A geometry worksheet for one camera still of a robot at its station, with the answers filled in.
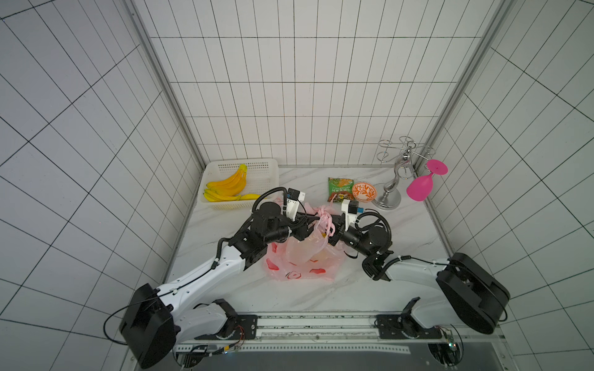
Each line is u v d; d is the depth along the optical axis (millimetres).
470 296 428
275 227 588
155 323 383
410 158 847
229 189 1057
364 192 1067
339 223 670
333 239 669
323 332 727
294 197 639
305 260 728
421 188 871
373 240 598
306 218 647
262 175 1138
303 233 632
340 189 1069
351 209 644
